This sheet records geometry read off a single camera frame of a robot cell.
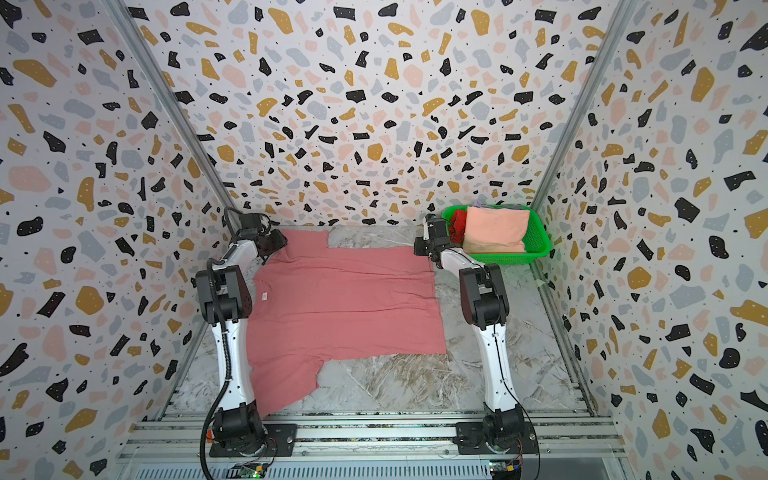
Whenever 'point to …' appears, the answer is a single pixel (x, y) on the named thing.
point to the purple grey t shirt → (478, 204)
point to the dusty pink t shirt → (312, 302)
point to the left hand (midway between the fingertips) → (282, 233)
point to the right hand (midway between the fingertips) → (414, 234)
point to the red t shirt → (457, 226)
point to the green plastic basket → (537, 242)
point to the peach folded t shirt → (495, 230)
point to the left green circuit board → (247, 471)
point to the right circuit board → (506, 469)
